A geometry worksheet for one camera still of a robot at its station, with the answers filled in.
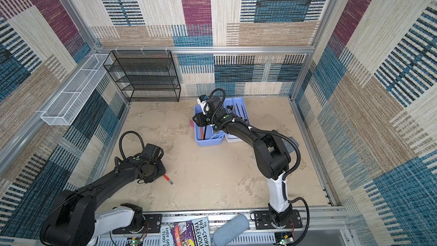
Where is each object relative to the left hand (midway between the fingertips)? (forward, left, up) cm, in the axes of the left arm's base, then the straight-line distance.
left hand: (162, 169), depth 87 cm
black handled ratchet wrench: (+31, -35, +11) cm, 48 cm away
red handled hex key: (-4, -3, -1) cm, 5 cm away
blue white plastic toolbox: (+19, -21, 0) cm, 29 cm away
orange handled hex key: (+22, -19, -1) cm, 29 cm away
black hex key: (+23, -20, 0) cm, 30 cm away
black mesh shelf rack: (+56, +18, +15) cm, 61 cm away
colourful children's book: (-27, -18, +1) cm, 32 cm away
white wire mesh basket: (+13, +35, +32) cm, 49 cm away
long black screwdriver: (+29, -40, +9) cm, 51 cm away
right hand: (+22, -17, +14) cm, 31 cm away
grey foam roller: (-25, -35, +2) cm, 43 cm away
